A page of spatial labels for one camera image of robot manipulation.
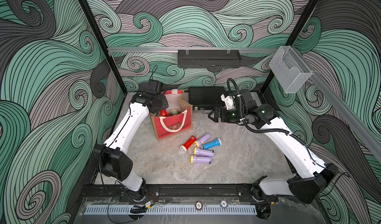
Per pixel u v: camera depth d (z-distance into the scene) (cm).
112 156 41
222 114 61
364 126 53
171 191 74
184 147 86
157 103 71
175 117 78
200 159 82
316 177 37
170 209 70
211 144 88
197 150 84
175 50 93
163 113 78
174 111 98
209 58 96
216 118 63
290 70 80
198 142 88
